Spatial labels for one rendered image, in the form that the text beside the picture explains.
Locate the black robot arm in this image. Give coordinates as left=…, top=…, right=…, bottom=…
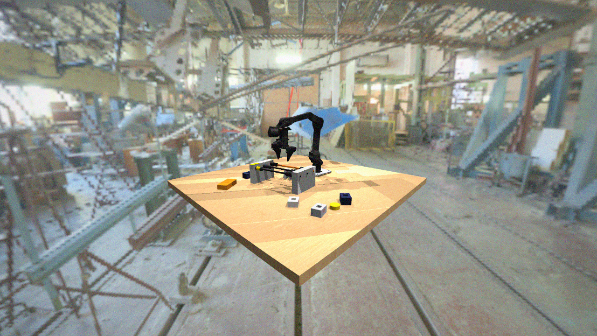
left=268, top=112, right=324, bottom=173

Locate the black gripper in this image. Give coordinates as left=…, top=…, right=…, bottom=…
left=273, top=137, right=296, bottom=161

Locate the small white block with rectangular slot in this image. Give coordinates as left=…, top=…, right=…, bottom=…
left=287, top=196, right=299, bottom=208

